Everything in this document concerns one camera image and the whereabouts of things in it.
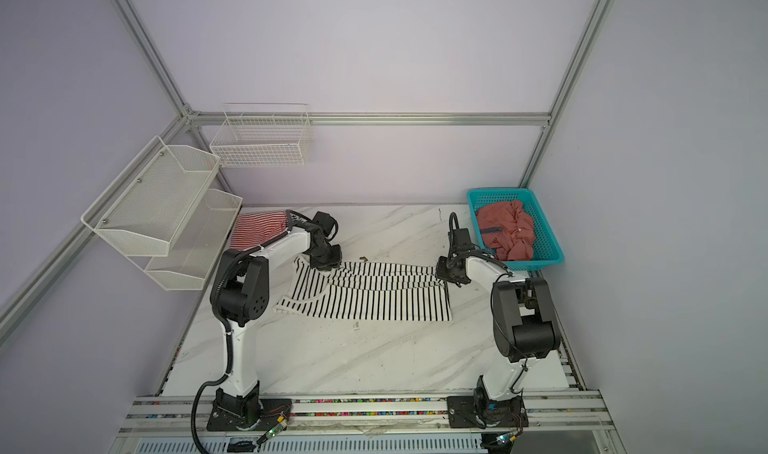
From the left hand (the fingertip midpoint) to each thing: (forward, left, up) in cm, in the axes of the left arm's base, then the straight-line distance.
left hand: (335, 266), depth 99 cm
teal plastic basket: (+4, -72, +4) cm, 72 cm away
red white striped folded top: (+15, +32, +2) cm, 35 cm away
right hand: (-2, -36, +2) cm, 36 cm away
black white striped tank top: (-8, -11, -2) cm, 14 cm away
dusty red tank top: (+17, -62, +1) cm, 64 cm away
